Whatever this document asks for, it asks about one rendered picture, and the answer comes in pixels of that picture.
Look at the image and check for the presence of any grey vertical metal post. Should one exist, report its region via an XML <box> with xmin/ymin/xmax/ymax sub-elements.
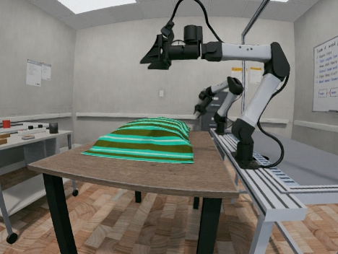
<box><xmin>241</xmin><ymin>36</ymin><xmax>246</xmax><ymax>114</ymax></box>

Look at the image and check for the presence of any green striped pillowcase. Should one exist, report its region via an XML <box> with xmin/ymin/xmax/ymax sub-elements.
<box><xmin>80</xmin><ymin>117</ymin><xmax>194</xmax><ymax>163</ymax></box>

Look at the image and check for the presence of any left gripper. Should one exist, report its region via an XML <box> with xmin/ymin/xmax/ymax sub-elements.
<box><xmin>140</xmin><ymin>34</ymin><xmax>185</xmax><ymax>70</ymax></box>

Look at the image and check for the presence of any white slotted crossbar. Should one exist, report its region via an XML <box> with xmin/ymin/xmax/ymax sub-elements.
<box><xmin>210</xmin><ymin>128</ymin><xmax>308</xmax><ymax>222</ymax></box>

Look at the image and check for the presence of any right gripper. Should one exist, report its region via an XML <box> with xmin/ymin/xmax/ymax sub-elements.
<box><xmin>193</xmin><ymin>100</ymin><xmax>209</xmax><ymax>118</ymax></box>

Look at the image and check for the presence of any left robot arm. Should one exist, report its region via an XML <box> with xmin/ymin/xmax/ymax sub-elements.
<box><xmin>182</xmin><ymin>25</ymin><xmax>290</xmax><ymax>170</ymax></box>

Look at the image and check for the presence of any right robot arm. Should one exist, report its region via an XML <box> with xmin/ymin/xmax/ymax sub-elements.
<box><xmin>199</xmin><ymin>76</ymin><xmax>244</xmax><ymax>136</ymax></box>

